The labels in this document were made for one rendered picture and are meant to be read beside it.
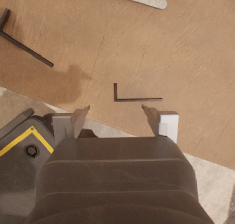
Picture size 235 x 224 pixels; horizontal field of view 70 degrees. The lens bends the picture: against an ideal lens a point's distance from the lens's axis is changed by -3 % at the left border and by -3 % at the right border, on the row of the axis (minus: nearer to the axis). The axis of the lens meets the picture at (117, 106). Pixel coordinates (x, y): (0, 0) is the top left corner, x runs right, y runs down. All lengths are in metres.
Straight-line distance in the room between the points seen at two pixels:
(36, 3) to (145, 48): 0.17
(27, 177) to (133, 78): 0.43
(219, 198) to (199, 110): 0.89
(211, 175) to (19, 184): 0.86
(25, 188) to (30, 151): 0.13
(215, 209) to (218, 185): 0.16
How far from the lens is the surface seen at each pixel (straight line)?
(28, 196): 0.61
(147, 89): 0.27
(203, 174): 1.02
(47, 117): 0.70
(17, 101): 0.87
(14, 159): 0.56
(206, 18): 0.30
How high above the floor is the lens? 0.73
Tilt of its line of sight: 76 degrees down
